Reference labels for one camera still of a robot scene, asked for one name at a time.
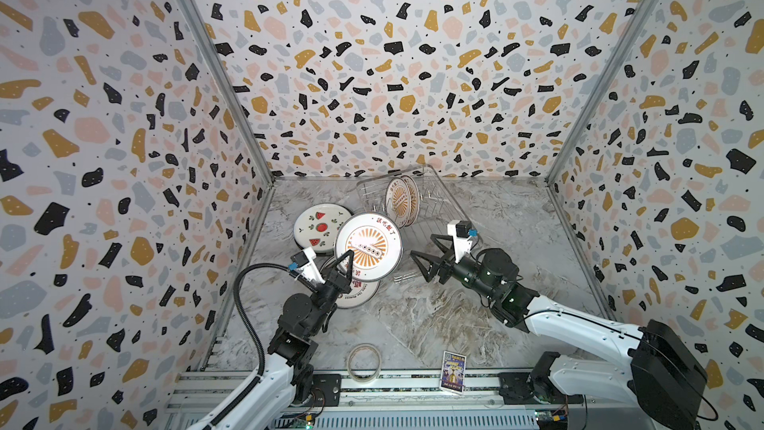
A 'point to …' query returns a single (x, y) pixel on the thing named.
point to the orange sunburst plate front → (376, 243)
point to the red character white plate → (361, 294)
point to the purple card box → (453, 373)
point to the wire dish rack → (438, 209)
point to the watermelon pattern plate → (316, 227)
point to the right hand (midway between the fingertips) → (420, 242)
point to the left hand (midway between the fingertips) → (353, 251)
